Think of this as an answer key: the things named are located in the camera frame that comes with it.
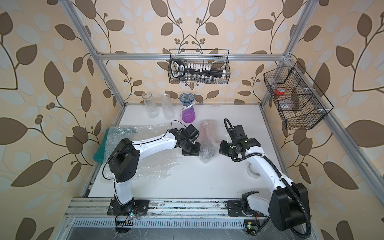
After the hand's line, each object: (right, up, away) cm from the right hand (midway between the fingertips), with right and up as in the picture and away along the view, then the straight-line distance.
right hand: (219, 150), depth 83 cm
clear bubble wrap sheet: (-63, +8, +8) cm, 64 cm away
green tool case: (-72, -5, +6) cm, 72 cm away
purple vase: (-19, +23, +31) cm, 43 cm away
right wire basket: (+39, +25, -9) cm, 48 cm away
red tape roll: (+33, +33, -2) cm, 47 cm away
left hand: (-12, -1, +3) cm, 12 cm away
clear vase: (-47, +24, +29) cm, 60 cm away
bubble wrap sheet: (-36, -10, +4) cm, 38 cm away
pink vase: (-6, +1, +2) cm, 6 cm away
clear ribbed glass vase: (-34, +24, +25) cm, 48 cm away
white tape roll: (+19, -12, 0) cm, 22 cm away
